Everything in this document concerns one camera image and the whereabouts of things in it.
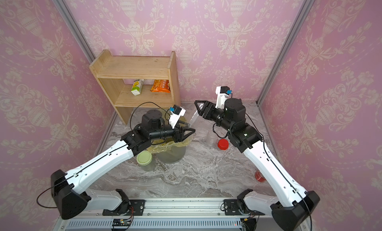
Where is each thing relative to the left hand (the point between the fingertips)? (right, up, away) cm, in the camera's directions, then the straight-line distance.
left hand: (192, 128), depth 67 cm
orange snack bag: (-20, +25, +28) cm, 43 cm away
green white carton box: (-36, +25, +28) cm, 52 cm away
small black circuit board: (-35, -46, +5) cm, 58 cm away
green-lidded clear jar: (-25, -17, +10) cm, 32 cm away
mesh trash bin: (-10, -16, +12) cm, 22 cm away
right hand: (+3, +12, -3) cm, 12 cm away
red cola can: (+38, -29, +17) cm, 50 cm away
